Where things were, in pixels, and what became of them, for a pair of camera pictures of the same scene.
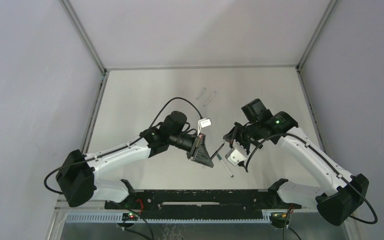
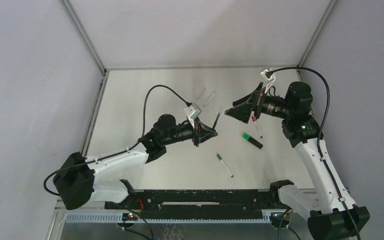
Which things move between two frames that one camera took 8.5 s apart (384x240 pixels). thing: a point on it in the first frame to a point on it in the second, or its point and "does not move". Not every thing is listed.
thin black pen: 215,153 to 218,116
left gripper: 194,148 to 196,133
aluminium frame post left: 83,35 does not move
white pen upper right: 212,95 does not move
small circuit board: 130,216 does not move
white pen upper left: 201,93 does not move
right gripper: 236,134 to 256,104
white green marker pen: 227,168 does not move
